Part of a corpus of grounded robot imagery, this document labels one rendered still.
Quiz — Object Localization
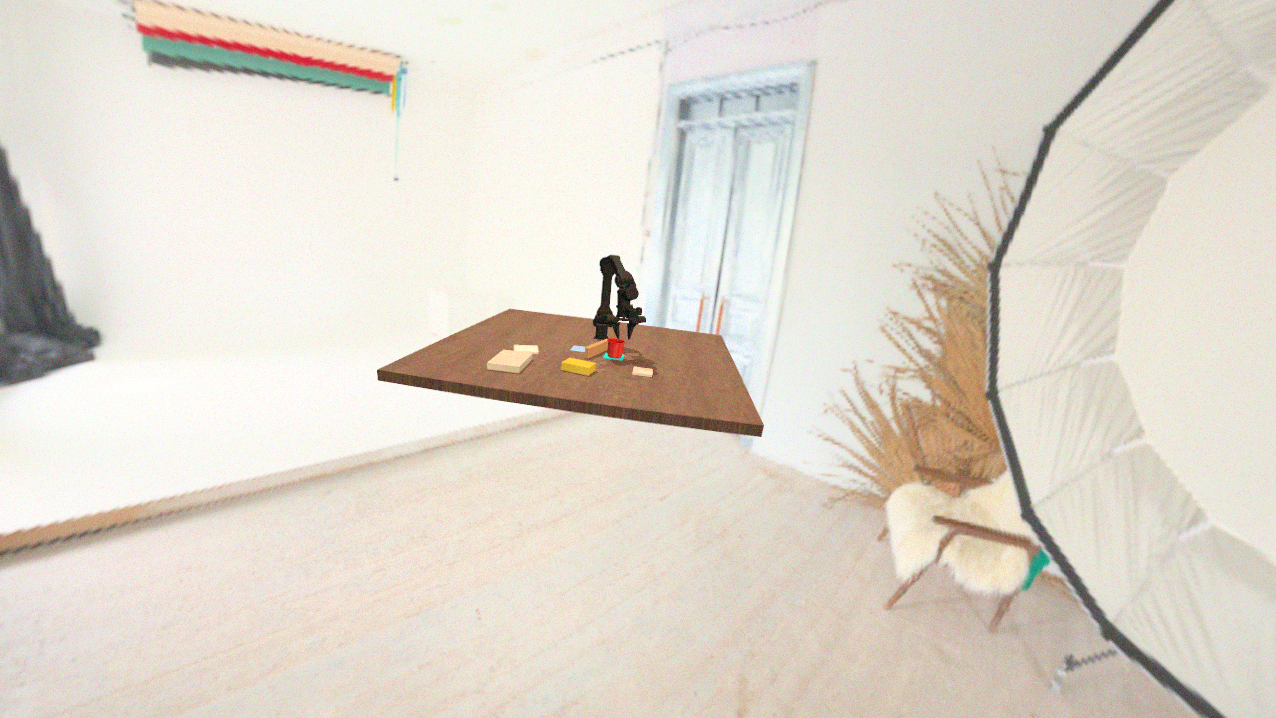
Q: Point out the yellow block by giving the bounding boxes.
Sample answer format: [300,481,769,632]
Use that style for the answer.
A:
[561,358,596,376]

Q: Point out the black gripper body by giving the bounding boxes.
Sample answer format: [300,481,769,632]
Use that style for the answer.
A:
[601,302,646,323]

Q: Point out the cream flat rectangular block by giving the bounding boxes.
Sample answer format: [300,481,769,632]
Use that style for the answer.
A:
[487,349,532,372]

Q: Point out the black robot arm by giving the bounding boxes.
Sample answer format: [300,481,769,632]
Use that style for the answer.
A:
[593,254,642,341]

